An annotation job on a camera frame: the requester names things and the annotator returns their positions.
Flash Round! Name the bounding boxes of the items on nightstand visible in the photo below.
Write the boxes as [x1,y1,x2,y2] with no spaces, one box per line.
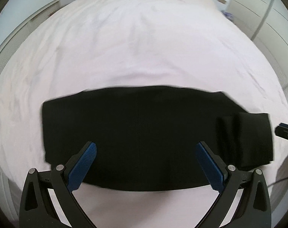
[222,11,234,22]

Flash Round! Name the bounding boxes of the black pants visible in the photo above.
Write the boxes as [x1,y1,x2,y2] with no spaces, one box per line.
[42,86,273,192]

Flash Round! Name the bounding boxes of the white wardrobe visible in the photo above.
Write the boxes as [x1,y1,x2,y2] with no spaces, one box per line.
[226,0,288,86]

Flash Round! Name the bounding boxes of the pink bed sheet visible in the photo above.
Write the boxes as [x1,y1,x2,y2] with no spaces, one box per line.
[0,0,288,224]

